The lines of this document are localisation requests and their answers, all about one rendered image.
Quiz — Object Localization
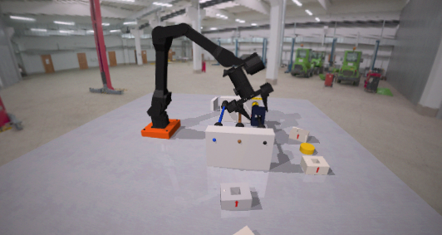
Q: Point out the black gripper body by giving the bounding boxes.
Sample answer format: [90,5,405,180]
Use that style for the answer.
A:
[227,78,274,113]

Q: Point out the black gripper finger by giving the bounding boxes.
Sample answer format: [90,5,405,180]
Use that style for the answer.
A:
[260,94,269,112]
[235,104,251,120]

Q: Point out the yellow short cylinder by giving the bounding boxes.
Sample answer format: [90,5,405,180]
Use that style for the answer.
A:
[300,143,315,155]

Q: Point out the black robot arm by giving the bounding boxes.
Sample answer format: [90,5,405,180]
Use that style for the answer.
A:
[146,23,265,129]

